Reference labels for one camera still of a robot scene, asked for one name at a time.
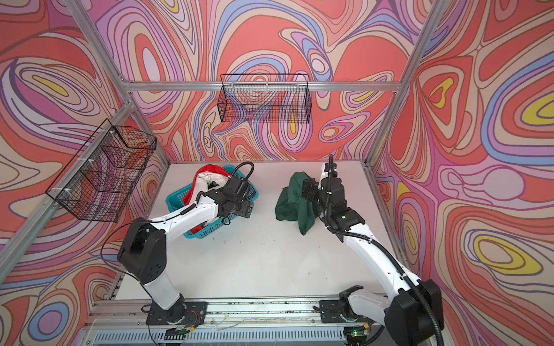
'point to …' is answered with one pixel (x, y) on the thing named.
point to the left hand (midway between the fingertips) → (243, 203)
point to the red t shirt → (199, 169)
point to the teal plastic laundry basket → (176, 200)
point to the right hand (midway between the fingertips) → (313, 186)
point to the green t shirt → (292, 204)
